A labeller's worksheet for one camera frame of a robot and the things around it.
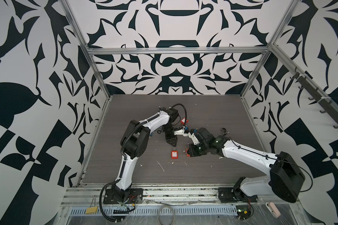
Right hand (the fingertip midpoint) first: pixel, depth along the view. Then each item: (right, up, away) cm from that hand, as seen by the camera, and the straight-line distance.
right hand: (187, 151), depth 81 cm
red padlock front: (-7, -4, +6) cm, 10 cm away
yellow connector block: (-48, -26, -11) cm, 56 cm away
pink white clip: (+40, -24, -13) cm, 48 cm away
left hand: (-7, +4, +9) cm, 12 cm away
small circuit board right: (+27, -27, -10) cm, 39 cm away
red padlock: (0, +15, +27) cm, 31 cm away
